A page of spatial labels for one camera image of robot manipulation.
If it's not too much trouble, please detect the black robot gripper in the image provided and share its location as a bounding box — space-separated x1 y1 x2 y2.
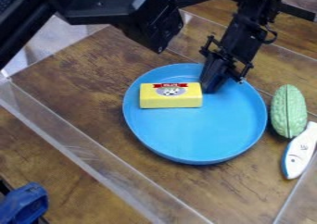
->
200 14 268 93

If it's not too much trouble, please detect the yellow toy butter block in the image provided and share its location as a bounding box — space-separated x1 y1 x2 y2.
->
140 82 204 108

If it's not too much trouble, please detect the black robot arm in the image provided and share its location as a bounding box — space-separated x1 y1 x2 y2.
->
0 0 281 93

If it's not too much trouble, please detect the blue round plastic plate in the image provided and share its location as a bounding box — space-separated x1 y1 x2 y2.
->
124 63 268 165

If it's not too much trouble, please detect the green toy bitter gourd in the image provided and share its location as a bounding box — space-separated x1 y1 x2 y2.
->
271 84 308 138

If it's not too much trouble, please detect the white blue toy fish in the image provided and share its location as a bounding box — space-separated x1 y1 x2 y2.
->
281 121 317 180

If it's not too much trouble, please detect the clear acrylic enclosure wall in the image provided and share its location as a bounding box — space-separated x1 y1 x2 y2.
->
0 6 317 224

